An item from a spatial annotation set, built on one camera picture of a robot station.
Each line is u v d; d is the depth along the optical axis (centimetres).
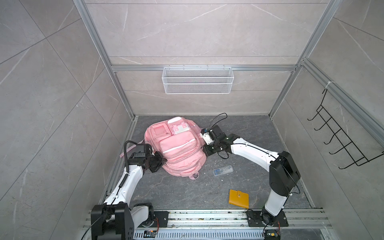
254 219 73
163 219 73
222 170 90
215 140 69
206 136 80
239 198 78
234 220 75
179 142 91
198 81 101
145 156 65
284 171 49
